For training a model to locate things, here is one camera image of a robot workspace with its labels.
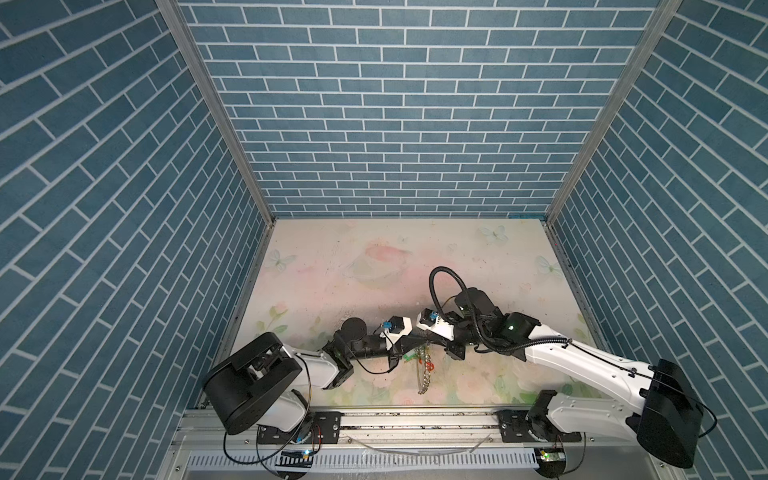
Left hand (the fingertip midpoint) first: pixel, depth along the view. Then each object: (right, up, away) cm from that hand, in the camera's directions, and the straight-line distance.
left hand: (422, 343), depth 75 cm
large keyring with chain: (+3, -10, +9) cm, 14 cm away
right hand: (+1, +2, +2) cm, 3 cm away
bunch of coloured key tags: (+1, -5, +5) cm, 7 cm away
